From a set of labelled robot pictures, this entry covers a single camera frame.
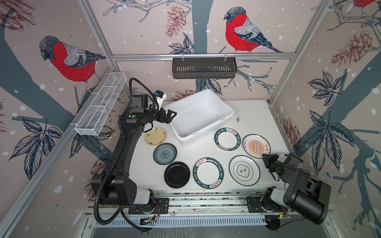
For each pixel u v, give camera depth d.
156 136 1.01
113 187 0.39
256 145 0.95
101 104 0.78
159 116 0.68
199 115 1.13
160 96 0.67
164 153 0.93
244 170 0.85
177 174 0.84
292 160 0.70
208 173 0.84
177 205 0.75
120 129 0.50
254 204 0.73
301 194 0.43
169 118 0.69
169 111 0.69
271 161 0.80
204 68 1.04
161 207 0.73
